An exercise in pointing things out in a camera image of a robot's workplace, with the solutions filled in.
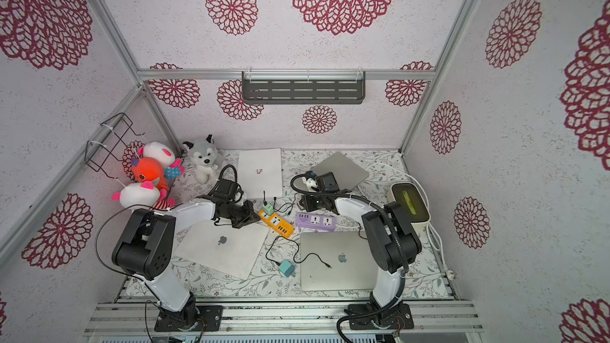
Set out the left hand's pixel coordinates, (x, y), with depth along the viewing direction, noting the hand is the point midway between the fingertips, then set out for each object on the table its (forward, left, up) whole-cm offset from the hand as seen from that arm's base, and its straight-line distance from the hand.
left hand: (261, 218), depth 93 cm
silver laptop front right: (-16, -28, -2) cm, 33 cm away
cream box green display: (+9, -60, +1) cm, 60 cm away
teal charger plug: (-19, -11, -1) cm, 22 cm away
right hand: (+8, -16, +3) cm, 18 cm away
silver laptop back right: (+25, -37, -4) cm, 45 cm away
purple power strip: (-1, -21, -1) cm, 21 cm away
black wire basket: (+14, +48, +28) cm, 58 cm away
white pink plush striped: (0, +38, +17) cm, 41 cm away
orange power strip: (-2, -7, -1) cm, 7 cm away
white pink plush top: (+22, +42, +16) cm, 50 cm away
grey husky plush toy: (+20, +23, +13) cm, 33 cm away
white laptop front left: (-13, +9, 0) cm, 16 cm away
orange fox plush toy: (+11, +41, +17) cm, 46 cm away
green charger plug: (+2, -3, +3) cm, 5 cm away
